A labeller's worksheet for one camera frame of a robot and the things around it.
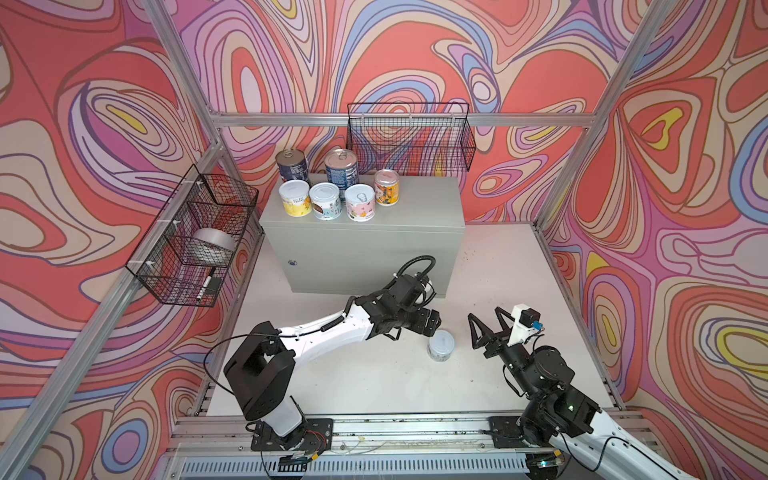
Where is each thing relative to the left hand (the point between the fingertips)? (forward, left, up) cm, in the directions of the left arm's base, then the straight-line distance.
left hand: (434, 317), depth 81 cm
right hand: (-4, -11, +7) cm, 13 cm away
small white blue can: (-5, -2, -7) cm, 9 cm away
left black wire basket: (+25, +64, +21) cm, 72 cm away
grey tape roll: (+9, +55, +20) cm, 60 cm away
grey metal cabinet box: (+33, +29, -14) cm, 46 cm away
